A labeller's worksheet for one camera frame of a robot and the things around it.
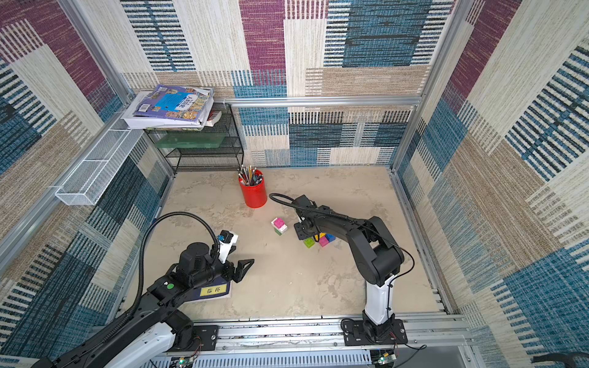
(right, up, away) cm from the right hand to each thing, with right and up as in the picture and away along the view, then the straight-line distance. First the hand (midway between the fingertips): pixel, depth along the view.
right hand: (310, 232), depth 96 cm
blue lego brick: (+8, -1, -3) cm, 9 cm away
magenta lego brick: (+5, -3, -5) cm, 7 cm away
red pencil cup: (-24, +15, +4) cm, 28 cm away
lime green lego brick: (0, -3, -3) cm, 5 cm away
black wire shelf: (-40, +34, +23) cm, 58 cm away
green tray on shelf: (-51, +38, +2) cm, 64 cm away
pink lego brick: (-13, +5, -4) cm, 14 cm away
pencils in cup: (-26, +23, +3) cm, 35 cm away
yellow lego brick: (+1, +6, -35) cm, 36 cm away
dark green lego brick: (-13, +1, -2) cm, 13 cm away
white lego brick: (-11, +2, -4) cm, 12 cm away
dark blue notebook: (-33, -17, -15) cm, 40 cm away
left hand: (-23, -4, -18) cm, 29 cm away
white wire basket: (-69, +19, -26) cm, 76 cm away
